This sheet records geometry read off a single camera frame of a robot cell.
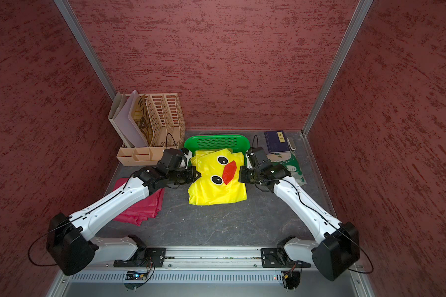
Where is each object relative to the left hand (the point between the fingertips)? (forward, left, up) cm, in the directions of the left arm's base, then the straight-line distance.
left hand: (199, 178), depth 78 cm
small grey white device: (+32, -51, -14) cm, 62 cm away
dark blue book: (+37, -43, -16) cm, 59 cm away
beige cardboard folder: (+43, +47, +11) cm, 64 cm away
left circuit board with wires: (-33, +24, -19) cm, 46 cm away
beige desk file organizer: (+42, +25, -13) cm, 50 cm away
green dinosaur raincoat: (+19, -48, -16) cm, 55 cm away
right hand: (+1, -18, -1) cm, 18 cm away
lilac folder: (+26, +38, +6) cm, 46 cm away
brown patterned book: (+29, +34, +3) cm, 45 cm away
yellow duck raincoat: (-1, -8, -2) cm, 9 cm away
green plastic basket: (+33, -18, -14) cm, 39 cm away
